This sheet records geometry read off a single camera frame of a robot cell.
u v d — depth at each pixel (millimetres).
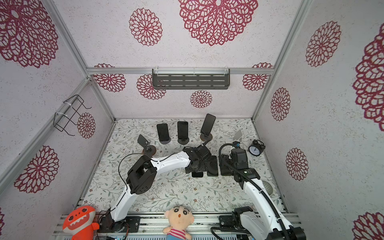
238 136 1025
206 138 1088
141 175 556
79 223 674
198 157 700
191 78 947
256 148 950
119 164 970
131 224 736
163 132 968
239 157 605
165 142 1062
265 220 426
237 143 729
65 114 745
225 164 615
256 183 515
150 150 1003
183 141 1070
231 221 743
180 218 684
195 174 903
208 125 1008
